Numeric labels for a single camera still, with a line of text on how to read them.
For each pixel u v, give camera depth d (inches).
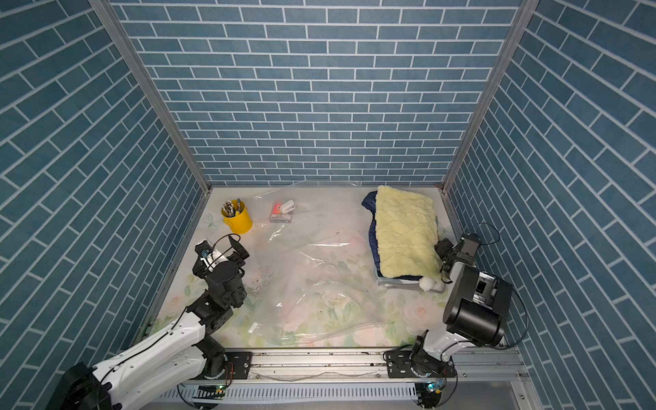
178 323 21.0
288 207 42.6
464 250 28.8
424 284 31.2
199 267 26.7
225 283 22.8
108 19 27.9
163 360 19.6
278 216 42.6
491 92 34.9
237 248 28.4
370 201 38.4
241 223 39.2
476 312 18.3
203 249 24.6
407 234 33.4
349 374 29.1
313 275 37.4
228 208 35.9
